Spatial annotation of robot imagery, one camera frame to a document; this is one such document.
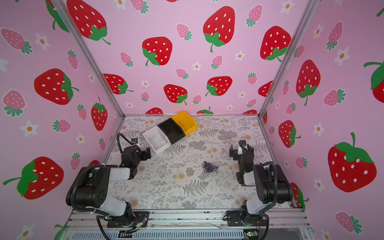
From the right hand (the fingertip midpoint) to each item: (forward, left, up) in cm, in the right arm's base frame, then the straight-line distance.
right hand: (241, 144), depth 91 cm
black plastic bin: (+13, +48, -9) cm, 50 cm away
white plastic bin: (+5, +58, -9) cm, 59 cm away
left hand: (-7, +63, -3) cm, 64 cm away
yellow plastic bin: (+21, +39, -6) cm, 44 cm away
